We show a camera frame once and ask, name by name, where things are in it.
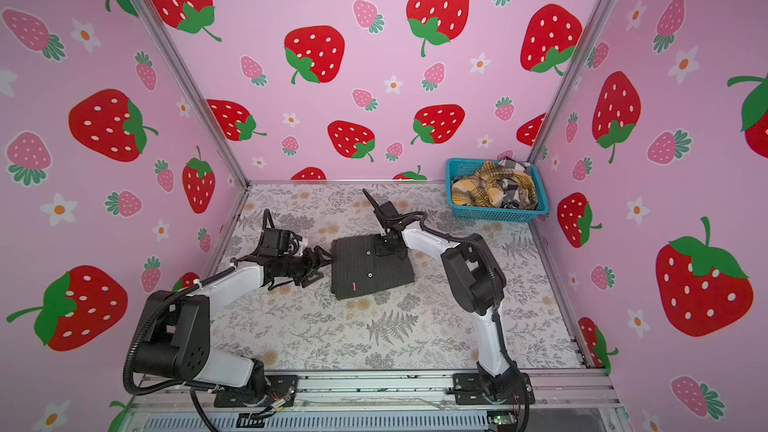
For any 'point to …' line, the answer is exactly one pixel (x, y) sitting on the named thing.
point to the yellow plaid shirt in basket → (484, 189)
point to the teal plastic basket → (458, 168)
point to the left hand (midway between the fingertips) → (331, 264)
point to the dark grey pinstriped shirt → (356, 268)
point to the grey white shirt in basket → (511, 197)
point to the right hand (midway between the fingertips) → (379, 246)
